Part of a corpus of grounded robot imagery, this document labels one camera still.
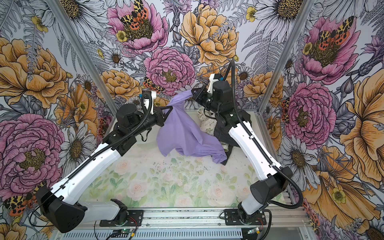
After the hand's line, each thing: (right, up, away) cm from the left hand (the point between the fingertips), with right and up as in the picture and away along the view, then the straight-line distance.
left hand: (172, 111), depth 68 cm
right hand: (+9, +8, 0) cm, 12 cm away
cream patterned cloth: (+19, -3, +36) cm, 41 cm away
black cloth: (+28, -12, +31) cm, 43 cm away
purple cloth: (+4, -9, +8) cm, 12 cm away
